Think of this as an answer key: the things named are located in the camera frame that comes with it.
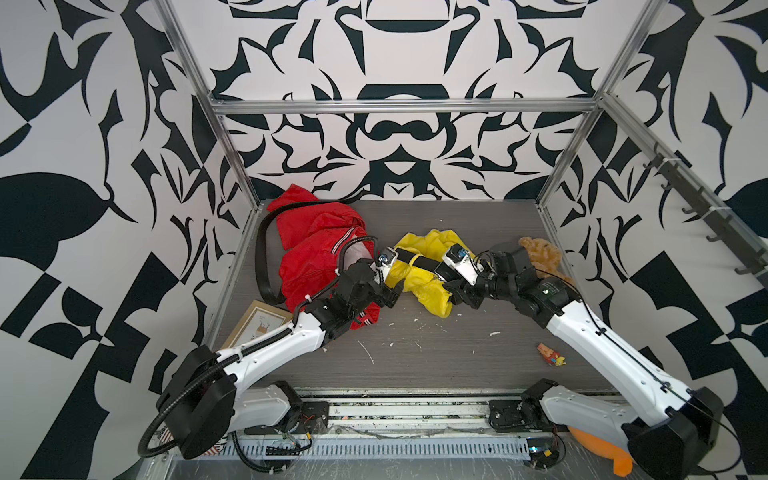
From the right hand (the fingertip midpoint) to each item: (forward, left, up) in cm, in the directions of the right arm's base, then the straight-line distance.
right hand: (449, 272), depth 76 cm
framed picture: (-3, +53, -19) cm, 57 cm away
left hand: (+4, +16, -3) cm, 17 cm away
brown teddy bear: (+13, -34, -14) cm, 39 cm away
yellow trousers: (0, +5, -7) cm, 9 cm away
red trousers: (+16, +36, -7) cm, 40 cm away
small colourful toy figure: (-15, -28, -19) cm, 37 cm away
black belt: (+20, +58, -16) cm, 63 cm away
